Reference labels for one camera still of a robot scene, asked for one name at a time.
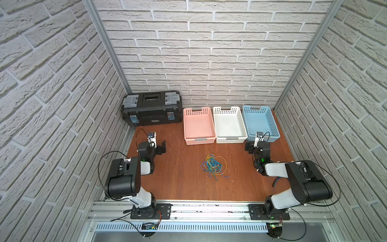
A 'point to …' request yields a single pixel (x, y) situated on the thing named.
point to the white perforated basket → (230, 126)
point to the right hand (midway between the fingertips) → (257, 140)
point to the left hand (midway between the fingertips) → (159, 138)
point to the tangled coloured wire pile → (214, 165)
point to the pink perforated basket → (199, 127)
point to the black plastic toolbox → (152, 108)
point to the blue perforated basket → (260, 120)
